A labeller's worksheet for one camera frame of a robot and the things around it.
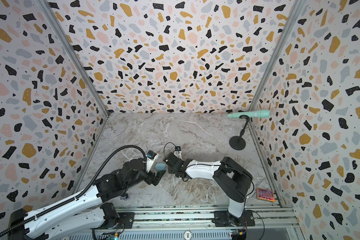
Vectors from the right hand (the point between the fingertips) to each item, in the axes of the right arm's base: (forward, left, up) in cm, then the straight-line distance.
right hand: (171, 163), depth 89 cm
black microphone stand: (+19, -45, -6) cm, 49 cm away
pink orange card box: (-16, -53, -4) cm, 55 cm away
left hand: (-7, +3, +14) cm, 16 cm away
